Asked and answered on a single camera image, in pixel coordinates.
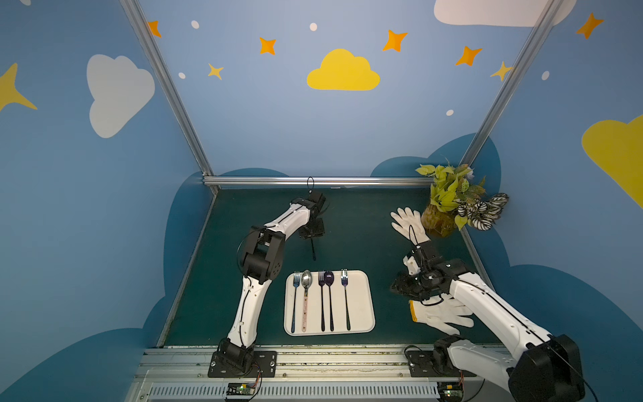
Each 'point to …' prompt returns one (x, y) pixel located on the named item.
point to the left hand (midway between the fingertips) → (316, 231)
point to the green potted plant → (451, 188)
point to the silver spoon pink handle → (306, 280)
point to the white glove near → (445, 315)
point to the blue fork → (296, 277)
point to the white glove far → (409, 224)
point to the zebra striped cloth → (482, 215)
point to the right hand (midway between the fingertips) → (398, 286)
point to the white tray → (361, 305)
